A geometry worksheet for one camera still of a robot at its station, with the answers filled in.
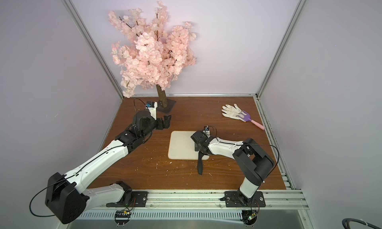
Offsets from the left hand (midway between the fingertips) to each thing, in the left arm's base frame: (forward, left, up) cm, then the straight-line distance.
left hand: (165, 114), depth 79 cm
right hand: (-4, -24, -22) cm, 33 cm away
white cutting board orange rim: (-7, -8, -24) cm, 26 cm away
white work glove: (+21, -45, -24) cm, 55 cm away
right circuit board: (-43, -43, -25) cm, 66 cm away
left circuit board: (-44, +19, -27) cm, 55 cm away
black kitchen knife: (-20, -20, -23) cm, 36 cm away
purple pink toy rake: (+16, -54, -23) cm, 61 cm away
